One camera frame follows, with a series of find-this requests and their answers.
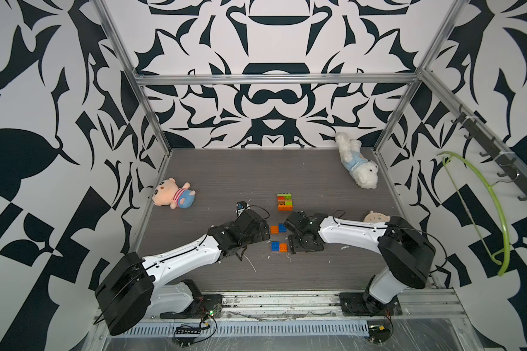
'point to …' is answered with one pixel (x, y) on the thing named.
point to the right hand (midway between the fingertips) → (298, 244)
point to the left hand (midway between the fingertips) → (260, 225)
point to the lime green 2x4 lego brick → (284, 194)
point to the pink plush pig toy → (167, 192)
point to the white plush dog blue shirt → (363, 170)
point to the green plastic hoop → (508, 246)
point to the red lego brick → (280, 198)
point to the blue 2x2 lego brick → (274, 246)
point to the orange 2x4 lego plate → (283, 247)
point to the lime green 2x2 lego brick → (288, 203)
